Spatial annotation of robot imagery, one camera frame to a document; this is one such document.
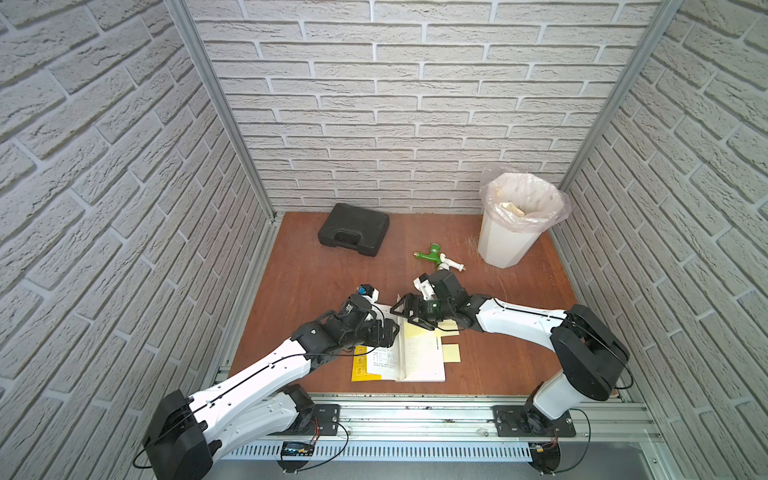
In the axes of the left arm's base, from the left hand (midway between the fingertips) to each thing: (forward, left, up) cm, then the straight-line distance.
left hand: (383, 318), depth 79 cm
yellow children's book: (-6, -10, -10) cm, 16 cm away
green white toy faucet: (+26, -21, -10) cm, 35 cm away
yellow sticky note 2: (-6, -20, -10) cm, 23 cm away
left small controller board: (-28, +21, -14) cm, 37 cm away
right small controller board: (-30, -40, -13) cm, 52 cm away
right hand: (+3, -5, -4) cm, 7 cm away
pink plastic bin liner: (+35, -52, +11) cm, 63 cm away
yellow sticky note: (-6, -15, +9) cm, 19 cm away
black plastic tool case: (+39, +11, -5) cm, 41 cm away
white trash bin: (+26, -38, +17) cm, 49 cm away
